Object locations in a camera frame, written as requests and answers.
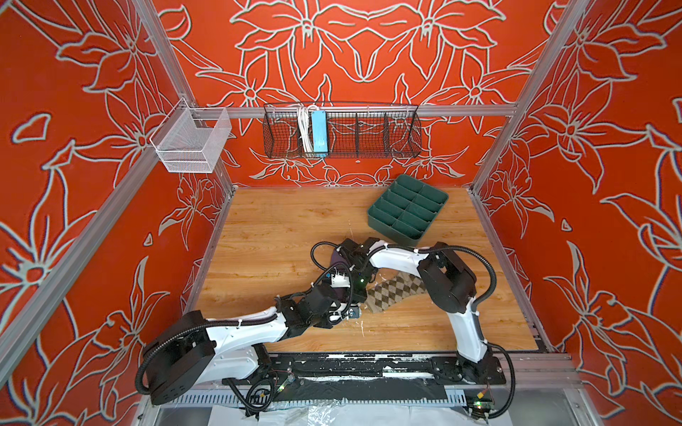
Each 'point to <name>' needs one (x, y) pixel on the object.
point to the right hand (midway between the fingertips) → (342, 303)
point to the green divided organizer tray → (405, 209)
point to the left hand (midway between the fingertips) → (336, 298)
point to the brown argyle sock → (389, 287)
